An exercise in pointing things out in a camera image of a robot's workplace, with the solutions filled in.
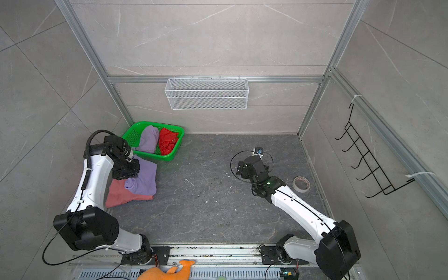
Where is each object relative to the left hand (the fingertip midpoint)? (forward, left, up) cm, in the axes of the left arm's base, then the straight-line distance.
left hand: (135, 170), depth 79 cm
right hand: (+3, -53, -1) cm, 53 cm away
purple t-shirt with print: (-3, -4, -6) cm, 7 cm away
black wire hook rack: (-13, -98, +13) cm, 100 cm away
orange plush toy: (-38, -20, -16) cm, 46 cm away
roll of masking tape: (0, -85, -18) cm, 86 cm away
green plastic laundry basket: (+39, +19, -14) cm, 46 cm away
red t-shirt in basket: (+29, -7, -10) cm, 31 cm away
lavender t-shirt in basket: (+33, +7, -14) cm, 37 cm away
